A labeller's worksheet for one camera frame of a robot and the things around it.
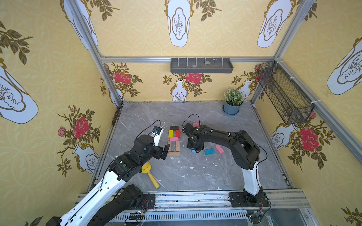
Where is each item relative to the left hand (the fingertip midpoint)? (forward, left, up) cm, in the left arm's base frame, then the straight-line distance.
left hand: (163, 141), depth 73 cm
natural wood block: (+5, -2, -20) cm, 21 cm away
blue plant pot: (+33, -48, -14) cm, 60 cm away
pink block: (+13, -6, -21) cm, 25 cm away
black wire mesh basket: (+18, -76, +6) cm, 78 cm away
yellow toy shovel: (-7, +12, -19) cm, 24 cm away
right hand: (+5, -17, -21) cm, 28 cm away
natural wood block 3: (+2, -5, -20) cm, 21 cm away
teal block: (+3, -28, -22) cm, 36 cm away
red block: (+18, -8, -21) cm, 28 cm away
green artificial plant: (+36, -48, -3) cm, 60 cm away
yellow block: (+17, -2, -21) cm, 27 cm away
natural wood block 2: (+8, -7, -21) cm, 23 cm away
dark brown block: (+22, -5, -20) cm, 30 cm away
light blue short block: (-1, -17, -10) cm, 20 cm away
